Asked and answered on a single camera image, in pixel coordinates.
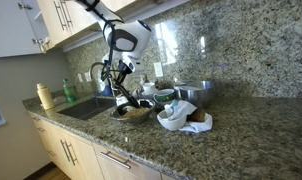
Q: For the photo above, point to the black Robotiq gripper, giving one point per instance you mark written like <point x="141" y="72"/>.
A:
<point x="123" y="73"/>

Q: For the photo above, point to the black and silver spatula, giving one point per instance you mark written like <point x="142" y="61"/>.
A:
<point x="131" y="98"/>

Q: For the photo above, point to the wide shallow silver bowl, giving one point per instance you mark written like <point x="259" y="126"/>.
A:
<point x="146" y="113"/>

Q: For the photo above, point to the white ceramic bowl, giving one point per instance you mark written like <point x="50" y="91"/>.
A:
<point x="171" y="124"/>

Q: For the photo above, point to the deep silver bowl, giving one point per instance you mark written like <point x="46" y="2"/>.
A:
<point x="197" y="96"/>

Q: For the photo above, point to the white and blue soap bottle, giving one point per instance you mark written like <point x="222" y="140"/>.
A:
<point x="105" y="89"/>

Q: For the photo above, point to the grey curved faucet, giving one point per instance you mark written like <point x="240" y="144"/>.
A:
<point x="93" y="66"/>

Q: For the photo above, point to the white cup with saucer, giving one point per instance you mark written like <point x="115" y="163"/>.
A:
<point x="148" y="88"/>

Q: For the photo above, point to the white saucer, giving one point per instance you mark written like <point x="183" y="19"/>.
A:
<point x="147" y="96"/>

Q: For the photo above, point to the beige grains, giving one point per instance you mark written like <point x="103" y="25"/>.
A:
<point x="139" y="112"/>

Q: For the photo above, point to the stainless steel sink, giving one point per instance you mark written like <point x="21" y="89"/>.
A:
<point x="86" y="108"/>

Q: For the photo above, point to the green plastic bottle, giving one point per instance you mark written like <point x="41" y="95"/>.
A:
<point x="69" y="92"/>

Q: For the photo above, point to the green Christmas mug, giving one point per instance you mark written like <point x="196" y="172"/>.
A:
<point x="164" y="97"/>

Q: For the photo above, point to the white cloth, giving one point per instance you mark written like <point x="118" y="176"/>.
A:
<point x="182" y="107"/>

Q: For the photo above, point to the beige bottle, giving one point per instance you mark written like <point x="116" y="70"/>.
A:
<point x="45" y="98"/>

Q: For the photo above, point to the wooden lower cabinets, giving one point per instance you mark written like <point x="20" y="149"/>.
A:
<point x="81" y="160"/>

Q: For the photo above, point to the brown sponge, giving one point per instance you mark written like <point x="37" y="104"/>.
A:
<point x="197" y="115"/>

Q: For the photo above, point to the white cabinet door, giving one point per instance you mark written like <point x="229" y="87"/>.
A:
<point x="11" y="33"/>

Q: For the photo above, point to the small white wall outlet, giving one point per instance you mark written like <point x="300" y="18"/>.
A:
<point x="87" y="76"/>
<point x="80" y="77"/>

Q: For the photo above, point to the white double wall outlet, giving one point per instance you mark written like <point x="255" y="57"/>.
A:
<point x="158" y="70"/>

